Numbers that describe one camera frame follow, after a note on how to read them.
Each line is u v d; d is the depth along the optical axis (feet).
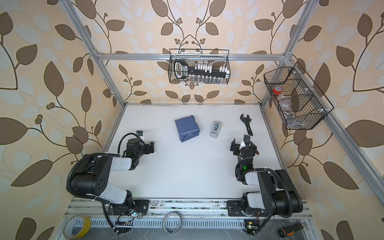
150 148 2.91
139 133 2.77
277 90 2.65
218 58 2.99
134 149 2.44
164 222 2.32
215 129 3.33
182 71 2.78
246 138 2.50
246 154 2.44
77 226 2.31
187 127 3.25
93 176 1.48
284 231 2.15
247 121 3.56
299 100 2.49
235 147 2.66
